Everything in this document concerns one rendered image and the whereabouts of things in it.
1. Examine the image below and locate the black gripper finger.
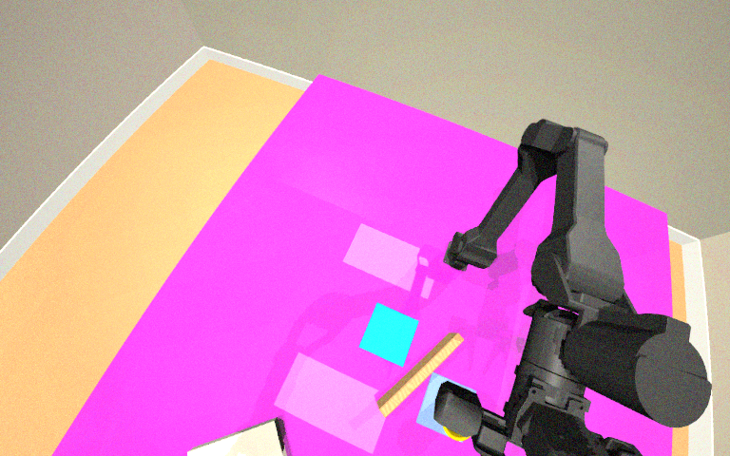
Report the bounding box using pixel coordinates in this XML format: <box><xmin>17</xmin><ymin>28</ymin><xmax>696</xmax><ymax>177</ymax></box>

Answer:
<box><xmin>471</xmin><ymin>435</ymin><xmax>500</xmax><ymax>456</ymax></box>

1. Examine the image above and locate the cream flat square block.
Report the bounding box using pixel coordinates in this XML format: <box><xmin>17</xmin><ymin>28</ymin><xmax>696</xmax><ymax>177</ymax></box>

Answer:
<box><xmin>187</xmin><ymin>417</ymin><xmax>287</xmax><ymax>456</ymax></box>

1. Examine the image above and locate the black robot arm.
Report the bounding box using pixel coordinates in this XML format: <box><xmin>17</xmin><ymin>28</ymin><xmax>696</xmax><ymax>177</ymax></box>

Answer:
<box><xmin>443</xmin><ymin>119</ymin><xmax>712</xmax><ymax>456</ymax></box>

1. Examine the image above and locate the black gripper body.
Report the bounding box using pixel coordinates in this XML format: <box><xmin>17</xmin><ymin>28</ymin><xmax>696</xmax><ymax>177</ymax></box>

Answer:
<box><xmin>433</xmin><ymin>358</ymin><xmax>591</xmax><ymax>456</ymax></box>

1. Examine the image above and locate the yellow cup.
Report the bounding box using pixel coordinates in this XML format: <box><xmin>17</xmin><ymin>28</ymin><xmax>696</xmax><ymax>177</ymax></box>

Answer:
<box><xmin>443</xmin><ymin>427</ymin><xmax>470</xmax><ymax>441</ymax></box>

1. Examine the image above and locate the brown rectangular bar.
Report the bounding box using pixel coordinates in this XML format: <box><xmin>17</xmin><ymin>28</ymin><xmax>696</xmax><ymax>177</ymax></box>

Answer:
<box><xmin>377</xmin><ymin>332</ymin><xmax>465</xmax><ymax>418</ymax></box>

